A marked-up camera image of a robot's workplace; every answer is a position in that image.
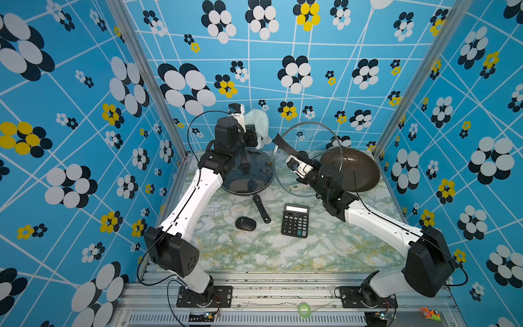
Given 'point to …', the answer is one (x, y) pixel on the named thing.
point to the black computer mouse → (246, 223)
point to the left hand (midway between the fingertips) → (257, 123)
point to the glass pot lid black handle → (280, 139)
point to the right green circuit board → (376, 319)
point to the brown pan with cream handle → (361, 172)
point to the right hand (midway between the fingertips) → (306, 153)
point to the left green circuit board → (201, 317)
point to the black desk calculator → (295, 221)
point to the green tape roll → (304, 310)
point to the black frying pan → (257, 200)
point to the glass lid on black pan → (251, 172)
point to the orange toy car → (428, 313)
